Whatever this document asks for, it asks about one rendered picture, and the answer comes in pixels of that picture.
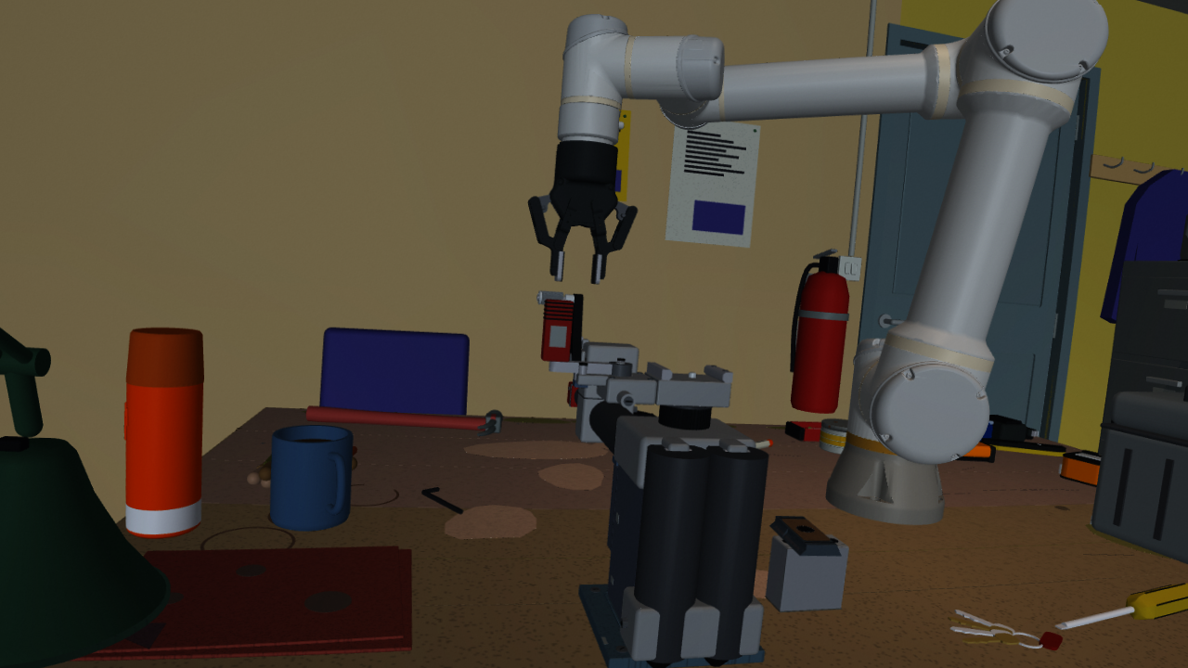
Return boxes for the dark red folder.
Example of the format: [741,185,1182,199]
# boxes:
[88,546,414,661]

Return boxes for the blue jacket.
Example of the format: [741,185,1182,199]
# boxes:
[1101,169,1188,325]

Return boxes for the blue case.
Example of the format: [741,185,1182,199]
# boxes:
[319,327,471,417]

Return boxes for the orange thermos flask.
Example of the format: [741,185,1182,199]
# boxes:
[124,327,205,539]

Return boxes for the blue black tool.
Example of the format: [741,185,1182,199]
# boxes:
[982,414,1042,443]

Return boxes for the wooden coat rack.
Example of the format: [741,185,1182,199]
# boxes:
[1090,153,1182,186]

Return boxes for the grey conduit pipe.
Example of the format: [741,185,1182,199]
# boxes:
[840,0,879,281]

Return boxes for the grey tripod head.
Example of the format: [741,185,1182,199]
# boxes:
[574,340,734,444]

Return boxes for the yellow screwdriver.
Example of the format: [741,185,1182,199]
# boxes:
[1054,582,1188,633]

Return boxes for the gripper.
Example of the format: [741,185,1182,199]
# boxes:
[528,141,639,285]

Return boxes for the blue mug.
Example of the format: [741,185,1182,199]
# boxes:
[269,425,355,533]

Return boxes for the red laser level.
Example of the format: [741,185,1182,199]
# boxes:
[536,291,585,364]

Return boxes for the black handle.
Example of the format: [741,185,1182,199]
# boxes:
[588,394,639,448]

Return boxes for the red pipe wrench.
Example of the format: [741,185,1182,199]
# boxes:
[305,405,505,437]

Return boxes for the grey flip lock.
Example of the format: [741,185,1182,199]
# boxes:
[682,598,765,662]
[619,586,693,662]

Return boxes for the grey block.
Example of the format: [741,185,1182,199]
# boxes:
[766,536,849,613]

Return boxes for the keys with red tag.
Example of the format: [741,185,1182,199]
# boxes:
[950,609,1065,651]

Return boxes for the black tripod leg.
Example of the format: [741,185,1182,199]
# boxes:
[634,444,712,613]
[698,447,769,613]

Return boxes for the red fire extinguisher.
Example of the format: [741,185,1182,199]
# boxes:
[789,249,851,415]

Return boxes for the dark grey tripod cradle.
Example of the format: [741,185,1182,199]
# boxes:
[578,413,768,668]

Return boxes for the black quick-release plate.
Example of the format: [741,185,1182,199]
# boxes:
[770,516,842,558]

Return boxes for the grey-blue door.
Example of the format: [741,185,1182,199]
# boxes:
[854,23,1102,443]

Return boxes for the white paper poster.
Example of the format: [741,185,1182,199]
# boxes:
[665,121,762,250]

